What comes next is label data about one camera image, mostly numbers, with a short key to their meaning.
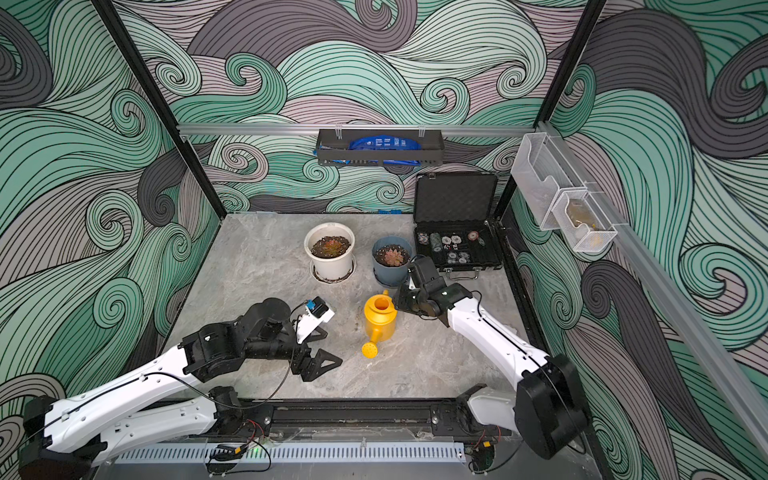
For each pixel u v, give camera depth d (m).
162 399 0.46
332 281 1.00
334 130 0.93
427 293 0.62
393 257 0.95
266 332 0.51
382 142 0.92
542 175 0.77
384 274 0.95
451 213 1.10
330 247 0.98
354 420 0.74
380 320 0.80
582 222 0.67
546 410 0.40
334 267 0.95
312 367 0.57
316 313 0.58
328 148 0.93
